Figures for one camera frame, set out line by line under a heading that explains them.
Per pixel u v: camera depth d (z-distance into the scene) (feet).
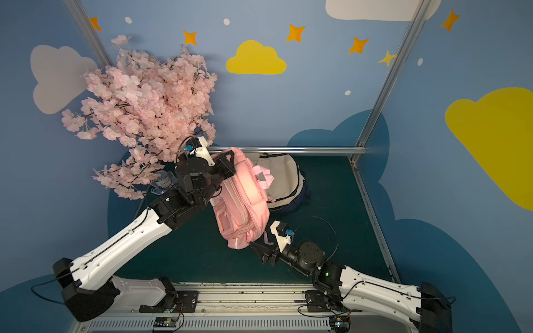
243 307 2.41
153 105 1.94
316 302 2.47
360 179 3.90
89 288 1.29
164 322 2.35
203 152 1.82
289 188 3.17
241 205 2.07
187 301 2.45
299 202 3.23
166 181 3.44
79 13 2.27
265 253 1.95
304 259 1.73
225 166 1.82
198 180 1.48
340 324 2.40
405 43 2.54
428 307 1.57
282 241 1.97
